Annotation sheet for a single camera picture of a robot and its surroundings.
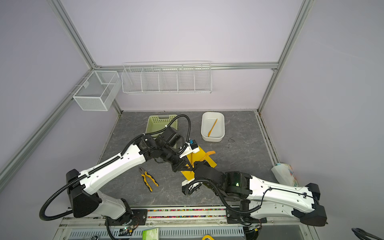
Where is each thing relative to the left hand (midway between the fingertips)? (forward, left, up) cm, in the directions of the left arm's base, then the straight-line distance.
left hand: (189, 170), depth 67 cm
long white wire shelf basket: (+68, +12, +3) cm, 69 cm away
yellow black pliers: (+7, +27, -21) cm, 35 cm away
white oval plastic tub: (+48, -15, -22) cm, 55 cm away
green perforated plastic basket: (+47, +25, -21) cm, 57 cm away
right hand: (+3, -4, +4) cm, 6 cm away
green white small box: (-22, +18, -19) cm, 34 cm away
